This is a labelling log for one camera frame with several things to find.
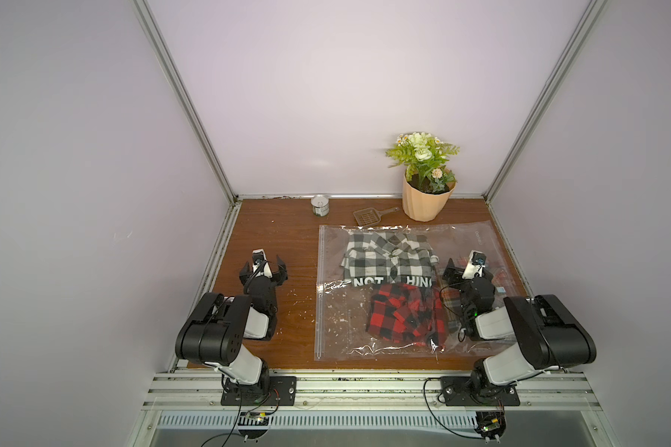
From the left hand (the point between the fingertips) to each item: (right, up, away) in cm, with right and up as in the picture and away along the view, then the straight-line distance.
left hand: (265, 257), depth 89 cm
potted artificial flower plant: (+59, +26, +17) cm, 67 cm away
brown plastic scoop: (+37, +14, +25) cm, 47 cm away
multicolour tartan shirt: (+61, -13, -1) cm, 63 cm away
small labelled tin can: (+16, +18, +21) cm, 32 cm away
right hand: (+67, +1, -2) cm, 68 cm away
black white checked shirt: (+42, -1, +6) cm, 42 cm away
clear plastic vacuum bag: (+25, -17, -2) cm, 30 cm away
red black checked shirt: (+46, -17, -5) cm, 49 cm away
